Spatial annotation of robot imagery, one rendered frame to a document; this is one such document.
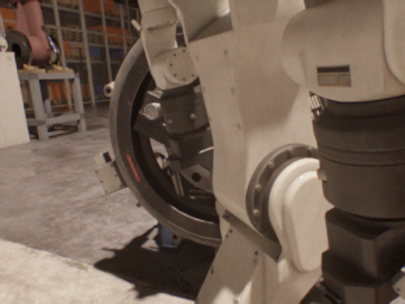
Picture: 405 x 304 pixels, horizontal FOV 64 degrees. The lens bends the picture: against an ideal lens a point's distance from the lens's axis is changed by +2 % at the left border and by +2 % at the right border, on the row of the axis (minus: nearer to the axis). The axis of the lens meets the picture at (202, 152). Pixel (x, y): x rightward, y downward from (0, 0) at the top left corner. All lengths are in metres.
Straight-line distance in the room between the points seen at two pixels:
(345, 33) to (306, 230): 0.27
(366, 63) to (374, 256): 0.14
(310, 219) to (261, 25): 0.25
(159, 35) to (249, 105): 0.32
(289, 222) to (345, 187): 0.17
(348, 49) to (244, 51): 0.17
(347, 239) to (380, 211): 0.04
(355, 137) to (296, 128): 0.22
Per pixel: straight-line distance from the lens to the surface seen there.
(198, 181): 1.12
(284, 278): 0.47
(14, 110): 4.78
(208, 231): 1.03
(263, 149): 0.43
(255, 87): 0.41
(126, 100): 1.03
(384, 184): 0.25
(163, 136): 0.96
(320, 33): 0.26
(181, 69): 0.59
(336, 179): 0.27
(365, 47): 0.23
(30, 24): 5.37
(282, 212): 0.42
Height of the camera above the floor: 0.78
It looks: 13 degrees down
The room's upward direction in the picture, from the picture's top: 3 degrees counter-clockwise
